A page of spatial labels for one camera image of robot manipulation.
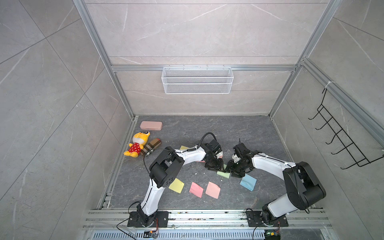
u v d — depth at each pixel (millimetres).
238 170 779
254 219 728
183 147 1007
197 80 1006
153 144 998
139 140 977
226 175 876
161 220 733
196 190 832
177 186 837
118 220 746
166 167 533
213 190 833
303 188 445
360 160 583
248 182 842
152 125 1146
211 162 793
